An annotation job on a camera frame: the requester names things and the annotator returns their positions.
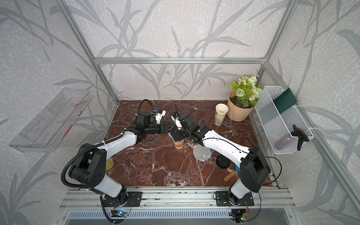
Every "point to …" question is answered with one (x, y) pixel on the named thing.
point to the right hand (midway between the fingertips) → (176, 129)
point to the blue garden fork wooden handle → (237, 170)
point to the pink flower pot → (236, 113)
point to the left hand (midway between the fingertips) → (172, 127)
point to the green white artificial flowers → (247, 92)
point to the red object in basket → (283, 143)
